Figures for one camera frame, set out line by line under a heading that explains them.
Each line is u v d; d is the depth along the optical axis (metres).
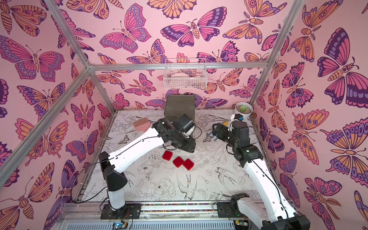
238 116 0.65
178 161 0.91
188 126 0.57
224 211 0.73
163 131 0.50
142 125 1.10
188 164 0.90
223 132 0.65
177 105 1.13
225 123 1.13
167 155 0.94
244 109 1.06
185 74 0.95
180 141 0.60
